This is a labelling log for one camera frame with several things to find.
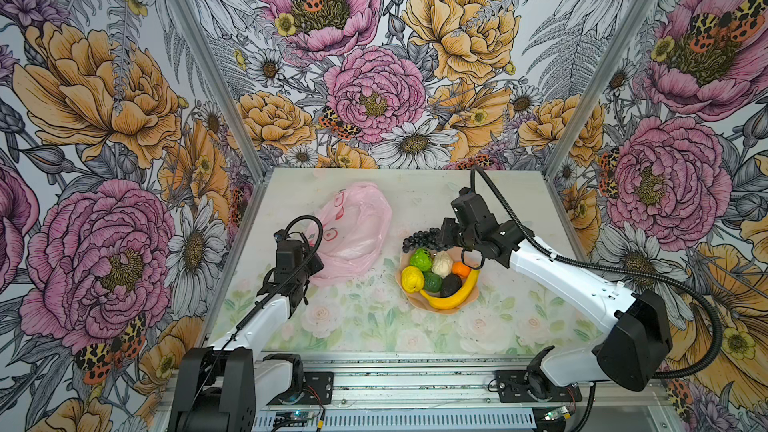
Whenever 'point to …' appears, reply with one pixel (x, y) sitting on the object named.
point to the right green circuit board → (558, 413)
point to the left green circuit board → (292, 415)
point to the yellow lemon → (412, 279)
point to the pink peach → (461, 269)
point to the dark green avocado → (432, 282)
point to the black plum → (452, 284)
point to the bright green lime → (421, 258)
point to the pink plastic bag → (356, 230)
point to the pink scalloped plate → (418, 300)
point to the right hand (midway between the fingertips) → (444, 238)
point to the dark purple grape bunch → (431, 238)
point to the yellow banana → (457, 297)
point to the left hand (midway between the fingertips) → (314, 261)
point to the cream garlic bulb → (442, 264)
